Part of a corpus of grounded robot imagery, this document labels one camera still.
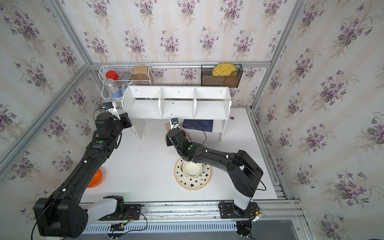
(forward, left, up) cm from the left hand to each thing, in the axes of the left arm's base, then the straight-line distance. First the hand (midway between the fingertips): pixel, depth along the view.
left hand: (130, 113), depth 77 cm
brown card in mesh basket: (+28, -45, +1) cm, 54 cm away
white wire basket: (+41, +15, -1) cm, 43 cm away
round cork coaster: (+29, -59, 0) cm, 66 cm away
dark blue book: (+4, -40, -15) cm, 42 cm away
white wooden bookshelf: (+12, -23, -4) cm, 27 cm away
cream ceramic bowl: (-19, -33, -27) cm, 47 cm away
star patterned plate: (-27, -33, -28) cm, 51 cm away
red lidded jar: (+29, +17, +5) cm, 34 cm away
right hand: (-4, -21, -11) cm, 24 cm away
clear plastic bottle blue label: (+20, +15, -1) cm, 25 cm away
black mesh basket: (+34, -42, +6) cm, 55 cm away
